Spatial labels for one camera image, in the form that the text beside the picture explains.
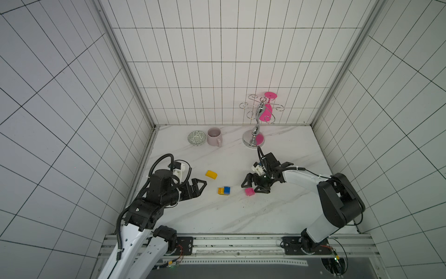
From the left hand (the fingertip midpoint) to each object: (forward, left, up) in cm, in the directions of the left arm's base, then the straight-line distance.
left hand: (196, 189), depth 70 cm
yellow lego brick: (+7, -9, -18) cm, 21 cm away
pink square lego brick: (+6, -24, -16) cm, 29 cm away
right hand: (+10, -24, -15) cm, 30 cm away
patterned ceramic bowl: (+42, +7, -17) cm, 46 cm away
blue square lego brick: (+7, -13, -16) cm, 22 cm away
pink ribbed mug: (+39, -5, -12) cm, 41 cm away
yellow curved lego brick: (+17, -4, -19) cm, 26 cm away
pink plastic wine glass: (+37, -33, +8) cm, 50 cm away
